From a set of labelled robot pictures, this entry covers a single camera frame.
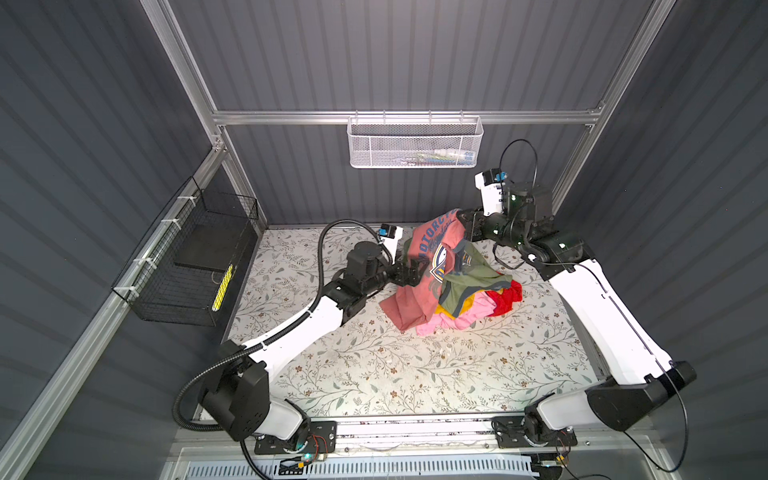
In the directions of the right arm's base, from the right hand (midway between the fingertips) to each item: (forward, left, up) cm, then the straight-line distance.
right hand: (462, 214), depth 68 cm
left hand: (-2, +10, -12) cm, 16 cm away
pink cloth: (-6, -10, -32) cm, 34 cm away
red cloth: (-2, -19, -34) cm, 39 cm away
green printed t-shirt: (+3, -7, -27) cm, 28 cm away
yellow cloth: (-5, -6, -31) cm, 32 cm away
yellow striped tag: (-13, +56, -10) cm, 59 cm away
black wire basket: (-7, +68, -10) cm, 69 cm away
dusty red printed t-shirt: (-8, +11, -27) cm, 31 cm away
